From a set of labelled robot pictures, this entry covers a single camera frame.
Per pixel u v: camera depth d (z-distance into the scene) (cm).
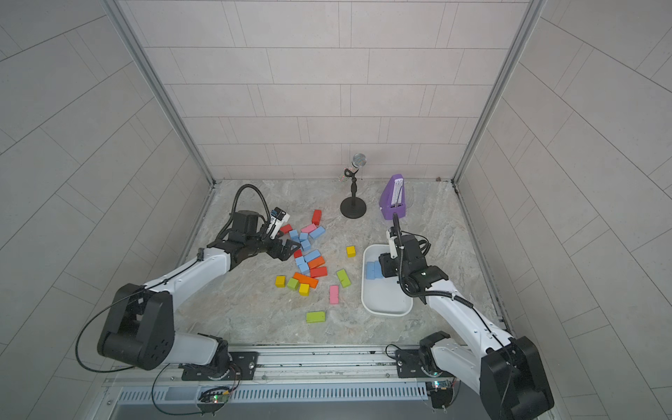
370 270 88
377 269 89
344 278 87
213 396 65
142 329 41
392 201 99
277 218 75
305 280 87
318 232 99
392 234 74
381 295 84
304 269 88
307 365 72
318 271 89
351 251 93
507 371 40
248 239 68
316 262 91
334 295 84
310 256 91
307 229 99
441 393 69
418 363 71
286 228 98
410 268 62
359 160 85
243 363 71
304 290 83
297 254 89
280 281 85
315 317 79
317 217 102
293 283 85
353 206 106
